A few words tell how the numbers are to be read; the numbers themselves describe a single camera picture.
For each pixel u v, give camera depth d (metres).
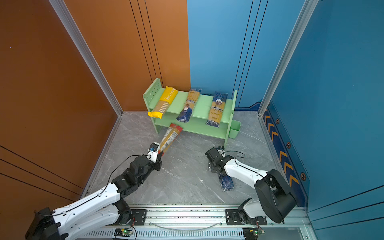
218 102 0.85
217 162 0.68
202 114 0.81
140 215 0.74
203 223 0.72
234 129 0.97
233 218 0.72
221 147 0.80
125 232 0.71
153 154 0.67
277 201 0.42
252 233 0.71
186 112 0.77
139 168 0.58
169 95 0.89
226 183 0.81
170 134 0.84
